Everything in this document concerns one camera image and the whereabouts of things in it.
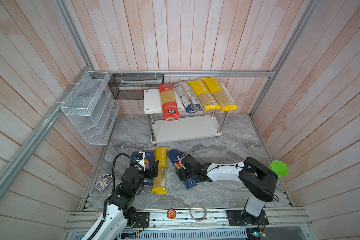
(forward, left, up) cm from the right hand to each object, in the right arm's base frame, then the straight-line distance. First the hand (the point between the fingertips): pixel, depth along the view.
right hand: (181, 169), depth 91 cm
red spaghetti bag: (+22, +7, +35) cm, 42 cm away
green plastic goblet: (-5, -51, +14) cm, 53 cm away
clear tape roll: (-24, -13, 0) cm, 27 cm away
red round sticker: (-25, +5, +1) cm, 25 cm away
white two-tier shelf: (+34, -16, +5) cm, 38 cm away
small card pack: (-10, +44, +3) cm, 46 cm away
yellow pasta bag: (-9, +12, +3) cm, 16 cm away
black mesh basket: (+50, +39, +26) cm, 69 cm away
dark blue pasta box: (+4, +20, +6) cm, 21 cm away
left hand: (-2, +17, +13) cm, 21 cm away
